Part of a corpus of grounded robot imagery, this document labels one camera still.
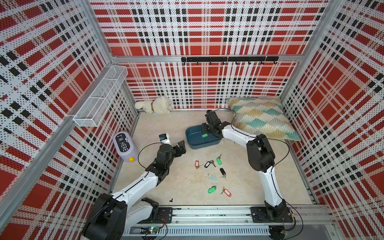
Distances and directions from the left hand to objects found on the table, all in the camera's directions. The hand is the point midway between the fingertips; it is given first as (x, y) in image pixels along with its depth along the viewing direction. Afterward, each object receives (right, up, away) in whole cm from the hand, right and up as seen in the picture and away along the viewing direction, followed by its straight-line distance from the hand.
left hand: (179, 142), depth 87 cm
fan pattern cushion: (+53, +17, +9) cm, 56 cm away
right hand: (+16, +10, +14) cm, 23 cm away
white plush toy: (-18, +25, +25) cm, 40 cm away
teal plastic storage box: (+9, 0, +14) cm, 17 cm away
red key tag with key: (+27, -27, -5) cm, 38 cm away
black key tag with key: (+26, -18, +2) cm, 32 cm away
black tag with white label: (+17, -14, +6) cm, 23 cm away
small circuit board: (-12, -39, -17) cm, 44 cm away
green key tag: (+15, +3, +19) cm, 24 cm away
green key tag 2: (+19, -26, -5) cm, 32 cm away
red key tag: (+10, -14, +5) cm, 18 cm away
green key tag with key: (+24, -12, +6) cm, 28 cm away
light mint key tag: (+20, -21, -1) cm, 29 cm away
